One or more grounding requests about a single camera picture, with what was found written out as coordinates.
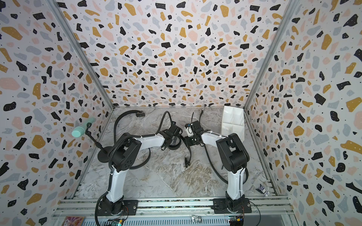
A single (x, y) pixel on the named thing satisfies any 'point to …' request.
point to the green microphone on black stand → (103, 154)
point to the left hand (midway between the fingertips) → (174, 136)
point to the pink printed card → (73, 221)
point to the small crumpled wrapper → (266, 193)
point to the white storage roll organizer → (233, 121)
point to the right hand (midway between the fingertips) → (188, 141)
